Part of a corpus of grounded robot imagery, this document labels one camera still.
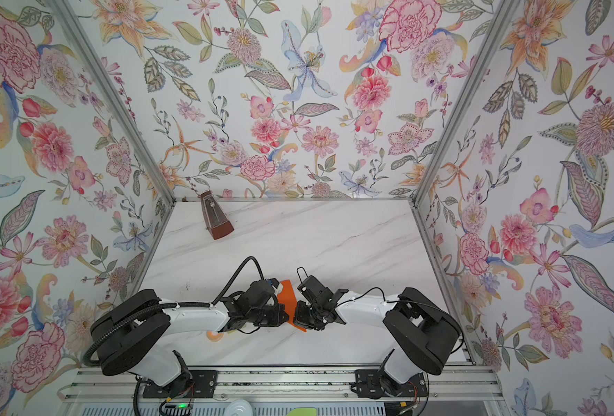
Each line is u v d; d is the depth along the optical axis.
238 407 0.66
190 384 0.71
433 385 0.75
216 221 1.03
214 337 0.82
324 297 0.69
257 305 0.70
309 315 0.75
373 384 0.74
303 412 0.73
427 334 0.44
